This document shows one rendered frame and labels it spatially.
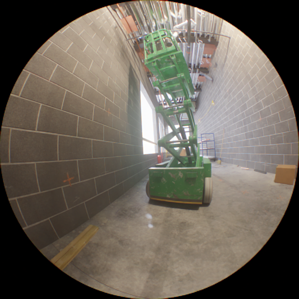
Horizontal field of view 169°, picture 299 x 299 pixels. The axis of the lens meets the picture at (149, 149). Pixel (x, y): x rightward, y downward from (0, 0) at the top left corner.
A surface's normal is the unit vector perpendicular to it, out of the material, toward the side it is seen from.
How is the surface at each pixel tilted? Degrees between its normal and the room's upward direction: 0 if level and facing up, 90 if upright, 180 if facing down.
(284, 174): 90
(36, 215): 90
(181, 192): 90
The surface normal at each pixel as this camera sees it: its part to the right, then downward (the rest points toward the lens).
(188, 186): -0.50, 0.00
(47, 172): 0.97, -0.07
